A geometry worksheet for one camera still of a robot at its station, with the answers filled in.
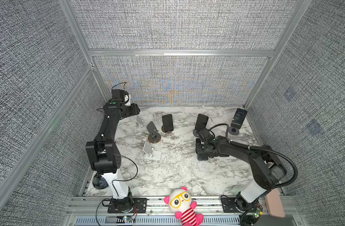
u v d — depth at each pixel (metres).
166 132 1.02
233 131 1.03
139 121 1.00
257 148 0.51
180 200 0.69
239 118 0.95
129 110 0.79
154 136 0.96
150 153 0.87
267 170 0.46
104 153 0.49
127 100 0.76
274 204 0.74
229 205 0.73
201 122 0.95
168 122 0.95
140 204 0.73
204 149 0.78
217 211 0.72
